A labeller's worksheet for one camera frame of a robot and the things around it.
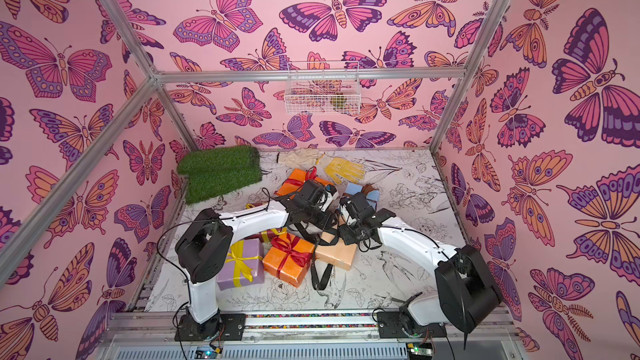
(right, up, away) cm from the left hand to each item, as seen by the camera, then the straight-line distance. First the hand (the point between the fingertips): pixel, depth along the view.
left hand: (337, 219), depth 90 cm
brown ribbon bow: (+12, +11, +7) cm, 18 cm away
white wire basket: (-3, +49, +5) cm, 50 cm away
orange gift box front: (-16, -11, -10) cm, 22 cm away
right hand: (+4, -4, -3) cm, 6 cm away
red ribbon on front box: (-11, -11, -10) cm, 19 cm away
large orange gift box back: (-16, +14, +7) cm, 22 cm away
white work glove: (-18, +24, +27) cm, 40 cm away
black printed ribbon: (-5, -6, -6) cm, 10 cm away
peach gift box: (0, -10, -8) cm, 13 cm away
